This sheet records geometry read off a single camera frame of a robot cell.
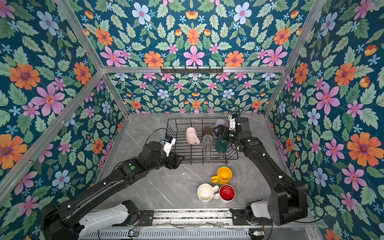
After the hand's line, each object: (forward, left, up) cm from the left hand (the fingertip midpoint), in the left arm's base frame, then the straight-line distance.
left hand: (182, 153), depth 72 cm
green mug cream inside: (+12, -23, -15) cm, 30 cm away
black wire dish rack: (+12, -5, -23) cm, 26 cm away
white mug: (-13, -11, -20) cm, 26 cm away
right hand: (+14, -20, 0) cm, 24 cm away
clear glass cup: (+14, -14, -14) cm, 25 cm away
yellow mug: (-5, -22, -21) cm, 31 cm away
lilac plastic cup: (+26, -25, -9) cm, 37 cm away
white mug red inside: (-15, -22, -22) cm, 35 cm away
